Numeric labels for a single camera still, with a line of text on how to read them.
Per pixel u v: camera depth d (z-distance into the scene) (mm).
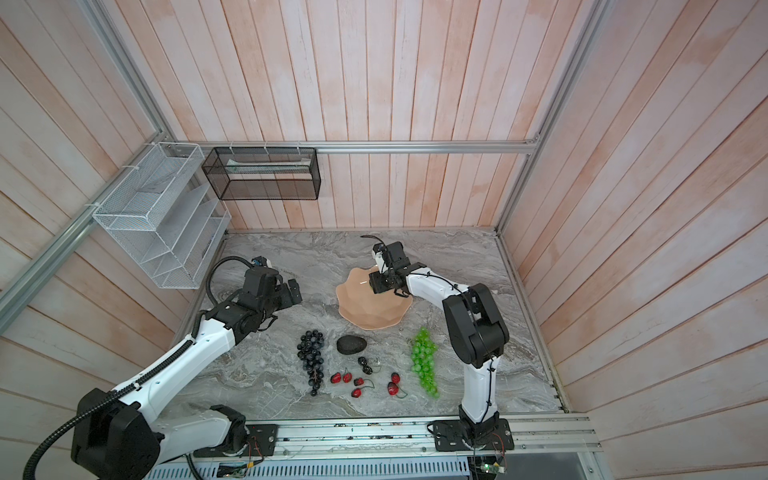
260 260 730
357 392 797
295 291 763
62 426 366
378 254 884
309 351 838
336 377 823
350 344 859
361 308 986
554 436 750
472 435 656
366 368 840
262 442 734
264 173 1046
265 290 637
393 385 817
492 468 699
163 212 726
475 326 514
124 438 386
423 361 822
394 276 742
